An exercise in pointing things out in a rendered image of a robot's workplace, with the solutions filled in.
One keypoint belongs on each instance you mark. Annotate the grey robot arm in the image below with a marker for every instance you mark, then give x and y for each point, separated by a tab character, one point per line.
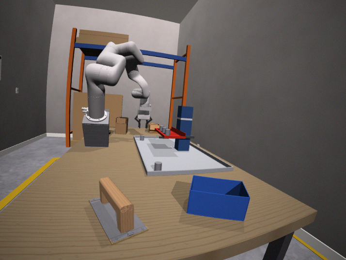
127	55

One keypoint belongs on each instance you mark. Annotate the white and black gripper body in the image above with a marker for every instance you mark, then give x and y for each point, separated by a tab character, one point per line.
143	115

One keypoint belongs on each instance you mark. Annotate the sanding float with wooden handle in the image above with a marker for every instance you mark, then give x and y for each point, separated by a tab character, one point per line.
116	213

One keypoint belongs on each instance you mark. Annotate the blue open box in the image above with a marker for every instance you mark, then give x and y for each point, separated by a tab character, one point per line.
218	198

